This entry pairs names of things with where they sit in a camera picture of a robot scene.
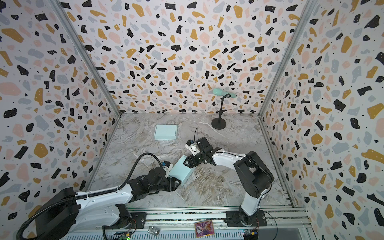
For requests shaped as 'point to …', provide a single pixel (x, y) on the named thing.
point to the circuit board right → (250, 234)
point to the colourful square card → (204, 228)
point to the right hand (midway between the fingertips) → (187, 159)
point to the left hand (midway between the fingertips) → (181, 180)
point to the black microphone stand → (219, 123)
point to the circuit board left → (125, 236)
